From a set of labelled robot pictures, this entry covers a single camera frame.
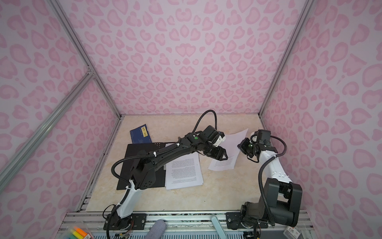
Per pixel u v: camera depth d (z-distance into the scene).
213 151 0.73
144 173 0.51
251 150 0.73
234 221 0.73
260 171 0.46
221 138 0.78
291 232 0.68
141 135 1.07
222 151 0.75
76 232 0.70
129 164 0.98
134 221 0.73
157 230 0.69
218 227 0.69
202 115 0.69
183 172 0.90
